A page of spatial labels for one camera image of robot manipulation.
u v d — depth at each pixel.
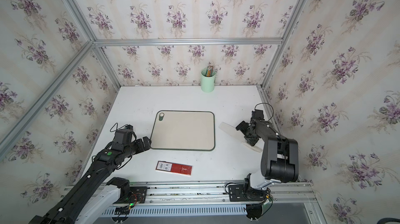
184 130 0.94
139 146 0.73
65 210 0.41
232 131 0.97
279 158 0.45
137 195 0.72
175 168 0.80
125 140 0.64
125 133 0.62
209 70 1.08
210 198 0.73
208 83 1.13
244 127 0.84
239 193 0.73
